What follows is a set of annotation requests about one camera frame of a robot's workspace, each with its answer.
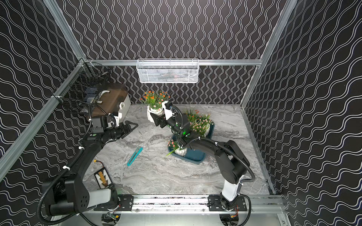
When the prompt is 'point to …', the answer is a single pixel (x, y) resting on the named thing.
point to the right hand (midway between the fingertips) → (157, 108)
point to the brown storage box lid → (107, 101)
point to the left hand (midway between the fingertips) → (133, 125)
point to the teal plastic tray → (193, 156)
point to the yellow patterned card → (102, 178)
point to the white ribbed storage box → (124, 106)
